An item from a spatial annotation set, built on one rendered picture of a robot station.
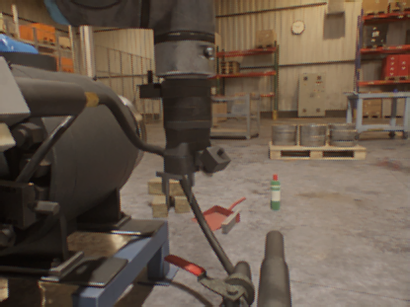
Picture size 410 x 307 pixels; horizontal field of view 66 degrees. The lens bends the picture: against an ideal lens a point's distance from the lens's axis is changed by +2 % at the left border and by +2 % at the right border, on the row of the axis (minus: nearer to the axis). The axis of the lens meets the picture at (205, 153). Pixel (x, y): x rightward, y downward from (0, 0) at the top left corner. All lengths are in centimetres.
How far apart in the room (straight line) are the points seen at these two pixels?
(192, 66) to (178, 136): 10
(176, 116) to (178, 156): 6
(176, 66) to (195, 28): 6
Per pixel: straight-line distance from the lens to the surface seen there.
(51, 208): 63
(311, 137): 444
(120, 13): 45
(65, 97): 71
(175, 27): 44
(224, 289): 51
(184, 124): 44
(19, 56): 119
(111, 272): 102
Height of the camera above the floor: 74
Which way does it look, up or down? 9 degrees down
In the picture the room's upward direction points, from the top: 2 degrees counter-clockwise
